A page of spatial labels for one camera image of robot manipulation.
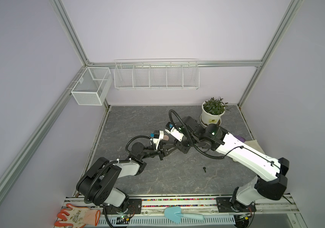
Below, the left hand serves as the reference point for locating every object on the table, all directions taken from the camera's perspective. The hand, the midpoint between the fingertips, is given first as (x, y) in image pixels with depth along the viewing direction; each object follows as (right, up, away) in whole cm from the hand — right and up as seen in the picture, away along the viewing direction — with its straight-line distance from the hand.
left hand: (178, 147), depth 71 cm
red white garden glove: (-50, -34, -2) cm, 60 cm away
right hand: (0, +4, -1) cm, 4 cm away
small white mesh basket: (-57, +36, +25) cm, 72 cm away
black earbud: (+17, -16, +15) cm, 28 cm away
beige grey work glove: (+55, -3, +27) cm, 61 cm away
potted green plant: (+25, +20, +24) cm, 40 cm away
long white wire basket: (-13, +46, +28) cm, 55 cm away
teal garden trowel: (-2, -33, -1) cm, 33 cm away
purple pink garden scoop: (+48, 0, +28) cm, 55 cm away
